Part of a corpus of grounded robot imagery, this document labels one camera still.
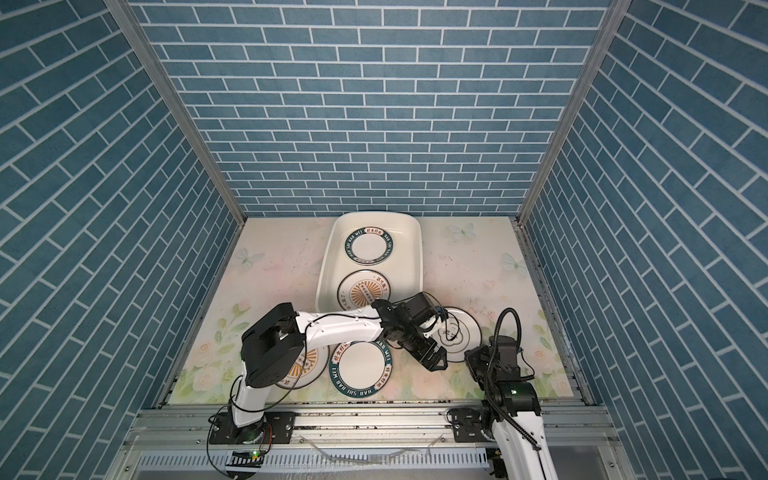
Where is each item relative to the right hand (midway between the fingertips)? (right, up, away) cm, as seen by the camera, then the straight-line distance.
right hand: (462, 349), depth 84 cm
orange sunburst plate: (-31, +15, +15) cm, 38 cm away
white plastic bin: (-16, +20, +20) cm, 33 cm away
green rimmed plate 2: (-29, +29, +27) cm, 49 cm away
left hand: (-8, -2, -4) cm, 9 cm away
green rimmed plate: (-29, -5, -2) cm, 29 cm away
